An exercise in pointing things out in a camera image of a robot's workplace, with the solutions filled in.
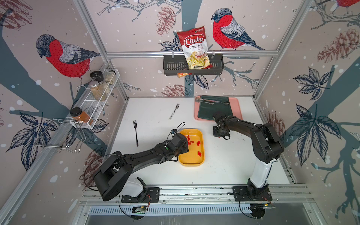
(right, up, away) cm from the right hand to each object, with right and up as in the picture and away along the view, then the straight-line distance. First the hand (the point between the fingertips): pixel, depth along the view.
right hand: (217, 133), depth 98 cm
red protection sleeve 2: (-14, -6, -5) cm, 16 cm away
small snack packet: (-25, +40, -8) cm, 48 cm away
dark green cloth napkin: (-5, +15, +12) cm, 20 cm away
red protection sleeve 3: (-14, -12, -10) cm, 21 cm away
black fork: (-61, +5, +6) cm, 62 cm away
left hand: (-21, -5, -12) cm, 25 cm away
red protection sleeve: (-21, -3, -3) cm, 21 cm away
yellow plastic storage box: (-16, -13, -11) cm, 24 cm away
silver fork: (-30, +19, +16) cm, 39 cm away
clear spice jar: (-70, +37, -13) cm, 80 cm away
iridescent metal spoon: (-11, +26, +20) cm, 35 cm away
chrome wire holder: (-81, +5, -32) cm, 87 cm away
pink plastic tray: (+19, +20, +16) cm, 32 cm away
